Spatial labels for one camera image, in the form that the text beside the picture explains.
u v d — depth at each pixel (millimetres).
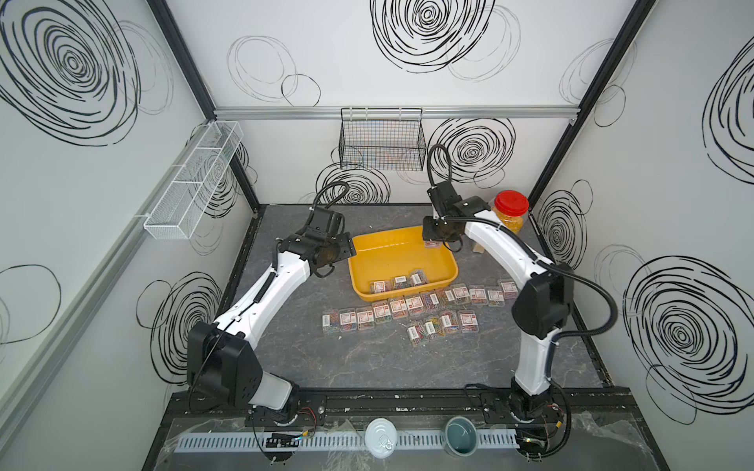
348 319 868
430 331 847
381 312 886
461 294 919
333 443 695
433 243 860
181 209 888
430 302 913
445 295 930
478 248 618
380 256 1055
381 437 657
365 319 867
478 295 914
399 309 891
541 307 509
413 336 845
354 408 755
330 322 867
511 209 958
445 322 867
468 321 868
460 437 699
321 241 605
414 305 911
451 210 642
